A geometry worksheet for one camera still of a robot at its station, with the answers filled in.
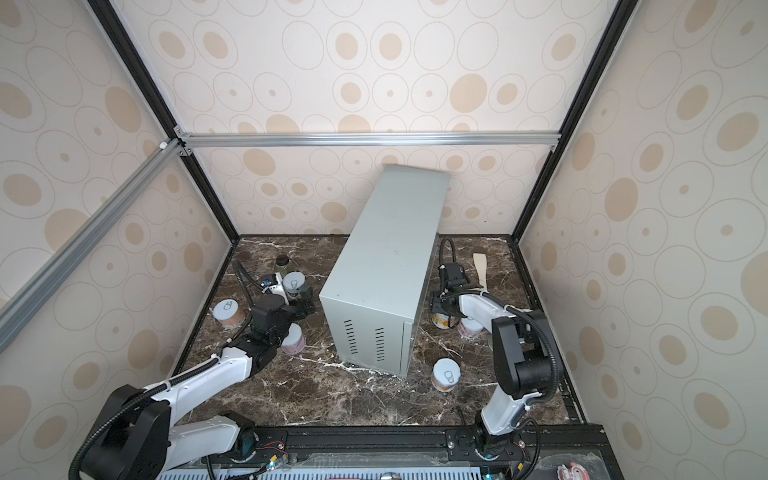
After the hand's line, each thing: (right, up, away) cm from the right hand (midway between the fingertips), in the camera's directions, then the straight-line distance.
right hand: (445, 303), depth 97 cm
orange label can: (-2, -5, -5) cm, 7 cm away
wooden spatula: (+17, +12, +17) cm, 27 cm away
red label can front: (-3, -17, -17) cm, 24 cm away
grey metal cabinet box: (-20, +5, -35) cm, 41 cm away
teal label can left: (-50, +6, +1) cm, 50 cm away
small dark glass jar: (-54, +13, +3) cm, 56 cm away
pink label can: (+6, -7, -7) cm, 11 cm away
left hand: (-42, +6, -12) cm, 44 cm away
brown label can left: (-68, -2, -5) cm, 68 cm away
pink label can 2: (-46, -10, -11) cm, 48 cm away
